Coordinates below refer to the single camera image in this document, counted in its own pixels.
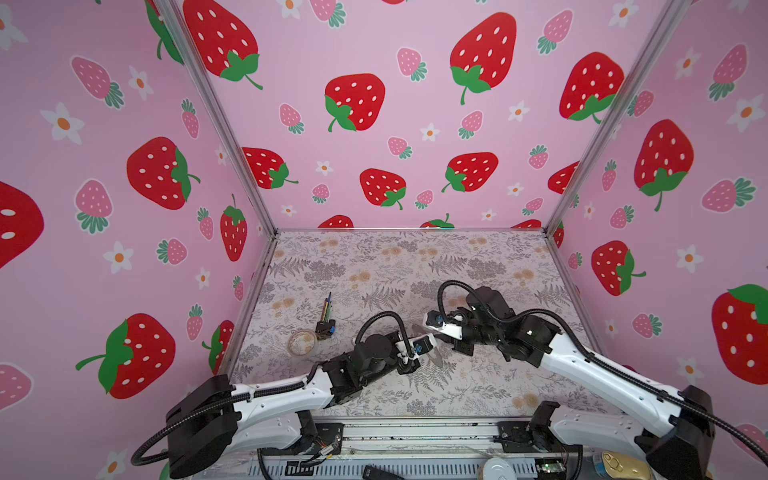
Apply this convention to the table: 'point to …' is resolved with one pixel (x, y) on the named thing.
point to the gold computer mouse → (619, 467)
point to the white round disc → (498, 469)
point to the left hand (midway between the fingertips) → (424, 333)
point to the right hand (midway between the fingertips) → (436, 325)
